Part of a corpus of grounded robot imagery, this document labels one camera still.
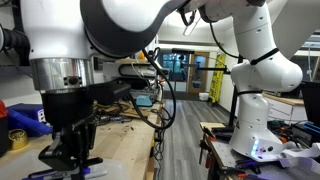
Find round gold tin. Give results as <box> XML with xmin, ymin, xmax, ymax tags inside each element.
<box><xmin>7</xmin><ymin>128</ymin><xmax>29</xmax><ymax>151</ymax></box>

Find yellow caution sign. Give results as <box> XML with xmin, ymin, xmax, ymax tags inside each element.
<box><xmin>208</xmin><ymin>53</ymin><xmax>227</xmax><ymax>104</ymax></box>

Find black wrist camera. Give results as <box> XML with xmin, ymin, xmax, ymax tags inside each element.
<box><xmin>87</xmin><ymin>79</ymin><xmax>133</xmax><ymax>106</ymax></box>

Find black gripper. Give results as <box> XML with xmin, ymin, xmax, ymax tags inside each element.
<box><xmin>37</xmin><ymin>89</ymin><xmax>105</xmax><ymax>172</ymax></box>

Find white drawer cabinet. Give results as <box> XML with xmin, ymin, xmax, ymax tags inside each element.
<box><xmin>266</xmin><ymin>94</ymin><xmax>308</xmax><ymax>123</ymax></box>

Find blue soldering station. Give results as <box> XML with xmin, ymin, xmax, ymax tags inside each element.
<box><xmin>6</xmin><ymin>103</ymin><xmax>47</xmax><ymax>129</ymax></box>

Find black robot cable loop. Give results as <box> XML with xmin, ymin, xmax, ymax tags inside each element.
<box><xmin>128</xmin><ymin>49</ymin><xmax>177</xmax><ymax>131</ymax></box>

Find red and black toolbox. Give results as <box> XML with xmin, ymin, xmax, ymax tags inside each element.
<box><xmin>0</xmin><ymin>99</ymin><xmax>9</xmax><ymax>158</ymax></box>

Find blue box device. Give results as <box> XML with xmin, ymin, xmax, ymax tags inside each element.
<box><xmin>6</xmin><ymin>108</ymin><xmax>53</xmax><ymax>138</ymax></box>

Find black wire spool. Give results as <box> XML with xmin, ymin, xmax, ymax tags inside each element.
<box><xmin>0</xmin><ymin>24</ymin><xmax>32</xmax><ymax>67</ymax></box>

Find black box blue edges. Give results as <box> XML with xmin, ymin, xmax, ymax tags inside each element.
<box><xmin>293</xmin><ymin>121</ymin><xmax>320</xmax><ymax>148</ymax></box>

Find marker with blue cap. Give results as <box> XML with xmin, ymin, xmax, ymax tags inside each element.
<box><xmin>21</xmin><ymin>166</ymin><xmax>109</xmax><ymax>180</ymax></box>

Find wooden glass door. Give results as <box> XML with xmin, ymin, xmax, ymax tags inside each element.
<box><xmin>188</xmin><ymin>51</ymin><xmax>210</xmax><ymax>94</ymax></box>

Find white bin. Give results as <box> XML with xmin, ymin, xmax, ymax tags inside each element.
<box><xmin>198</xmin><ymin>92</ymin><xmax>210</xmax><ymax>102</ymax></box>

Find black camera stand pole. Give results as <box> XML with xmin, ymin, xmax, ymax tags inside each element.
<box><xmin>196</xmin><ymin>65</ymin><xmax>241</xmax><ymax>128</ymax></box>

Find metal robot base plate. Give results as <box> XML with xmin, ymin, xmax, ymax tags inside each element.
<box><xmin>199</xmin><ymin>121</ymin><xmax>320</xmax><ymax>180</ymax></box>

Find teal box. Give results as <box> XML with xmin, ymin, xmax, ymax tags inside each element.
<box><xmin>135</xmin><ymin>94</ymin><xmax>154</xmax><ymax>108</ymax></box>

